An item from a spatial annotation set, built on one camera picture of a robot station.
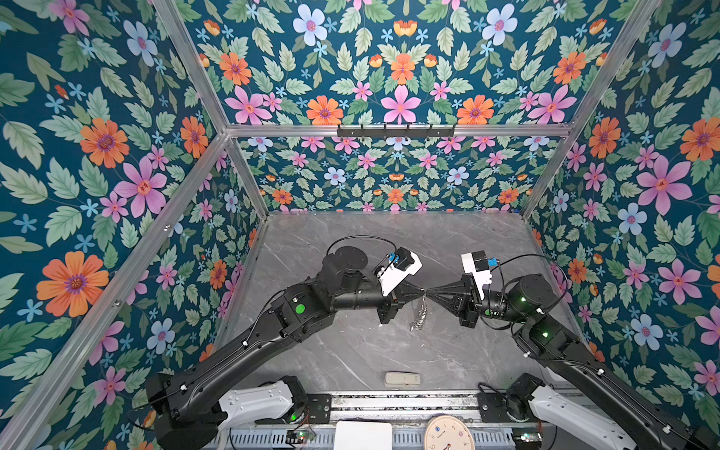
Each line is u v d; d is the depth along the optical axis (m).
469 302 0.54
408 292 0.53
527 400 0.62
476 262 0.51
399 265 0.47
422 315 0.60
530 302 0.47
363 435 0.67
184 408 0.37
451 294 0.56
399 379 0.75
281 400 0.60
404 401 0.77
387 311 0.52
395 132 0.92
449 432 0.68
